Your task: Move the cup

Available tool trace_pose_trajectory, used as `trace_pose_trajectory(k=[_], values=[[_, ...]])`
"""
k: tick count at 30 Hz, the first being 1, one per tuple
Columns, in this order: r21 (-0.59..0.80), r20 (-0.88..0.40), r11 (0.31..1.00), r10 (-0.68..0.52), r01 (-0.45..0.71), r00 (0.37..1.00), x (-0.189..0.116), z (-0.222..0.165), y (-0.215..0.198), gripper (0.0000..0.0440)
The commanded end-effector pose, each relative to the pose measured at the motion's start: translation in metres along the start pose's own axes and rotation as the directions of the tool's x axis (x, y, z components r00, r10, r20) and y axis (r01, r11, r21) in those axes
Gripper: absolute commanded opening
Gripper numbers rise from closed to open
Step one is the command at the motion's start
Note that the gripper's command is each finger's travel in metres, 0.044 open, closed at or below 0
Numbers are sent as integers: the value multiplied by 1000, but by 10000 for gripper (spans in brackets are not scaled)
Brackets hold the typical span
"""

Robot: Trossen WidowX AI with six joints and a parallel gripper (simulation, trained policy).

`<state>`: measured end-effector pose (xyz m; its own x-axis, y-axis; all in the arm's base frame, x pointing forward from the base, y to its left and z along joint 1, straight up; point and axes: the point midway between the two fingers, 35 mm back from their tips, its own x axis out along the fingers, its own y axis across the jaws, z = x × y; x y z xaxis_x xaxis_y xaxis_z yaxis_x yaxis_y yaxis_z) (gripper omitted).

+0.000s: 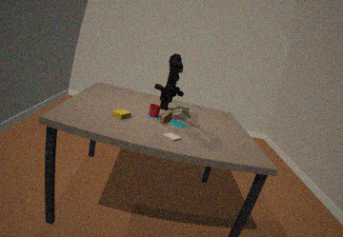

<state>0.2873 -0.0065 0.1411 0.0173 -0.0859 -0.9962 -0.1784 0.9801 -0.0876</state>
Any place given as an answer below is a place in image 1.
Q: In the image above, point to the yellow block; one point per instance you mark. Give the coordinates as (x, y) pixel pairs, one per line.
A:
(122, 114)

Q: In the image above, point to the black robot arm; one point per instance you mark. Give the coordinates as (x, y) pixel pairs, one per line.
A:
(175, 66)

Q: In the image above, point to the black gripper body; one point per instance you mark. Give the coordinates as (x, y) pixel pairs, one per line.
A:
(157, 86)

